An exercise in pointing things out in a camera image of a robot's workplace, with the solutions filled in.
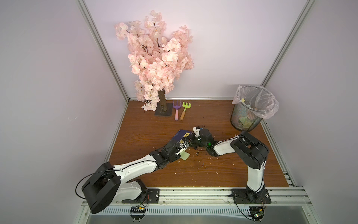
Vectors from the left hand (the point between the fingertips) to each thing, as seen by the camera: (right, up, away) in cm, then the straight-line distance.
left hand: (175, 146), depth 87 cm
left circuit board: (-20, -32, -15) cm, 40 cm away
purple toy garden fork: (-1, +26, +28) cm, 38 cm away
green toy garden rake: (+7, +27, +28) cm, 39 cm away
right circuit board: (+43, -30, -17) cm, 55 cm away
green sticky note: (+6, -6, 0) cm, 8 cm away
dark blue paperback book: (+3, +6, +10) cm, 12 cm away
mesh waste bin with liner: (+56, +27, +14) cm, 64 cm away
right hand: (+5, +7, +3) cm, 9 cm away
